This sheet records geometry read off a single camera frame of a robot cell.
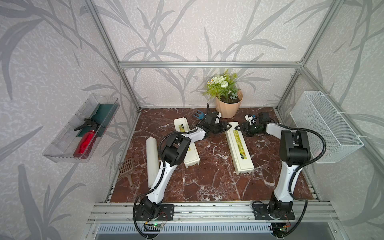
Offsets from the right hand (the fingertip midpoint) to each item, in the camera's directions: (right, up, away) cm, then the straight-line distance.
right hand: (237, 130), depth 100 cm
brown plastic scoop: (-68, -22, -14) cm, 73 cm away
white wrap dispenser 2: (-2, -11, -12) cm, 16 cm away
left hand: (-5, +2, -1) cm, 6 cm away
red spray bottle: (-70, -4, -43) cm, 82 cm away
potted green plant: (-5, +25, +5) cm, 26 cm away
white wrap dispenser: (-38, +3, -1) cm, 38 cm away
